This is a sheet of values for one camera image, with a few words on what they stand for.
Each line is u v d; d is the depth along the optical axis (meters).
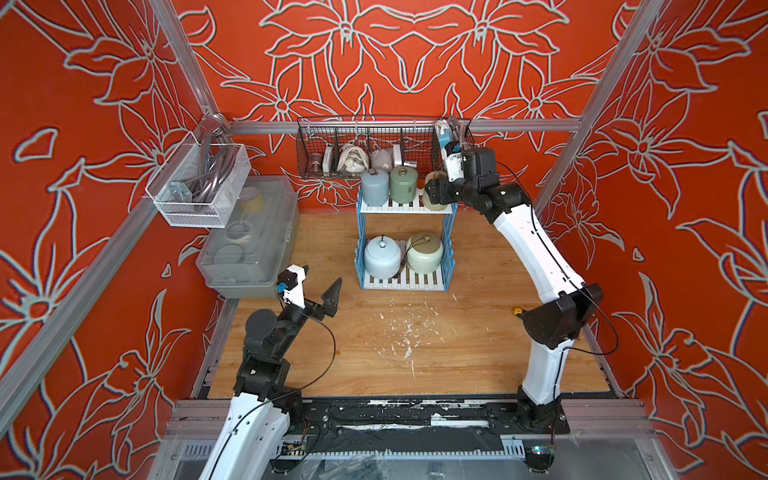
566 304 0.46
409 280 0.98
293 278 0.57
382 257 0.92
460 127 0.94
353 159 0.91
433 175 0.79
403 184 0.80
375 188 0.80
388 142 0.95
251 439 0.49
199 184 0.78
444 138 0.83
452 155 0.68
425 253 0.93
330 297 0.62
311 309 0.61
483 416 0.74
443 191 0.71
